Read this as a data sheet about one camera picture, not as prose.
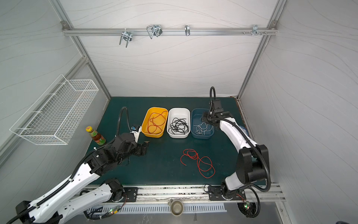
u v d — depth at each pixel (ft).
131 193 2.40
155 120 3.45
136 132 2.06
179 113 3.50
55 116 2.24
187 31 2.56
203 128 3.29
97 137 2.79
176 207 2.27
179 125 3.32
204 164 2.77
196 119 3.42
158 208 2.31
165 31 2.58
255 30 2.51
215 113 2.17
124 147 1.71
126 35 2.59
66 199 1.41
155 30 2.51
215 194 2.40
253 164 1.43
